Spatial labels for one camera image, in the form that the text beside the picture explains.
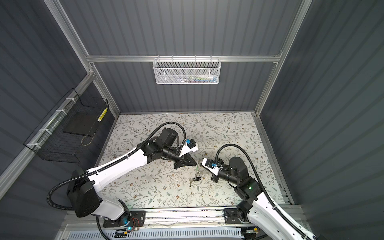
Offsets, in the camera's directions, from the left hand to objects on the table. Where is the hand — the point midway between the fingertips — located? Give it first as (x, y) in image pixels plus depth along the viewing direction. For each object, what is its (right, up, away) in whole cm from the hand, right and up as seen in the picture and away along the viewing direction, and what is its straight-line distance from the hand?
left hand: (196, 163), depth 71 cm
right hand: (+4, -1, 0) cm, 4 cm away
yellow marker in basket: (-52, +24, +10) cm, 58 cm away
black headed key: (-1, -12, +11) cm, 16 cm away
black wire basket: (-63, +14, +1) cm, 65 cm away
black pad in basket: (-58, +19, +4) cm, 61 cm away
